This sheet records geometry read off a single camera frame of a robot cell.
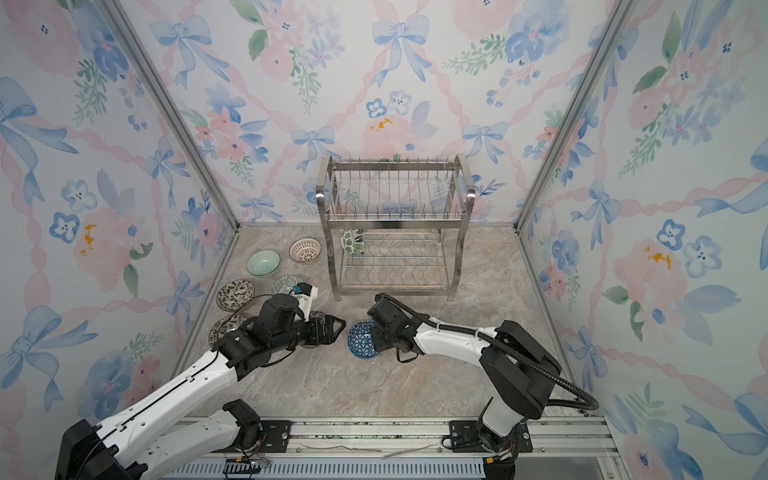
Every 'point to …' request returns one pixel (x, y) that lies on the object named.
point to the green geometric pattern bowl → (284, 285)
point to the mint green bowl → (263, 262)
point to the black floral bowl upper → (233, 294)
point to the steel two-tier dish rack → (394, 225)
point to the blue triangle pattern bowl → (360, 341)
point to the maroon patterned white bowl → (305, 249)
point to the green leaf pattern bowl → (353, 241)
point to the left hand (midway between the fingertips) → (335, 321)
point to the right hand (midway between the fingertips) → (379, 333)
